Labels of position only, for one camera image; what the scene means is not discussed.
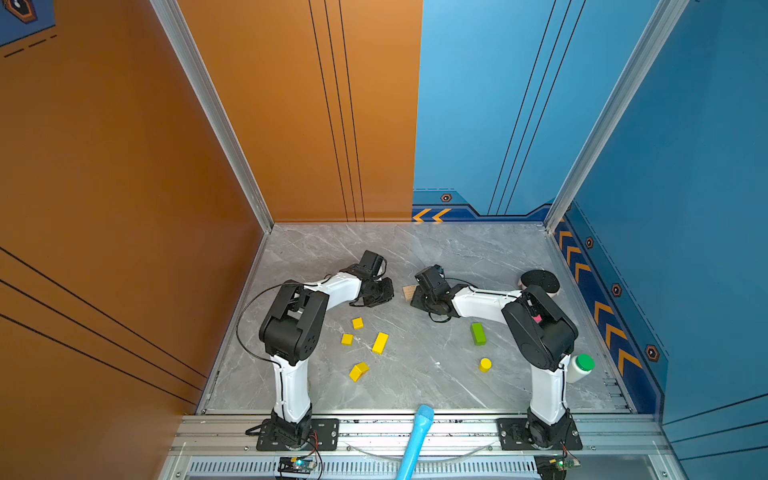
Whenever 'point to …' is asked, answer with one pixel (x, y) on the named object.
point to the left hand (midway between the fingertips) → (394, 293)
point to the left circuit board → (296, 465)
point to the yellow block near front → (358, 371)
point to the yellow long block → (380, 343)
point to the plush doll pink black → (549, 282)
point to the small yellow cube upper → (358, 323)
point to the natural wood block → (408, 292)
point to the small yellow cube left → (347, 339)
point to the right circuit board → (554, 467)
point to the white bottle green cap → (580, 365)
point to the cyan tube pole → (423, 421)
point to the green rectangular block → (479, 334)
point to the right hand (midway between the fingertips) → (412, 300)
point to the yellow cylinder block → (485, 365)
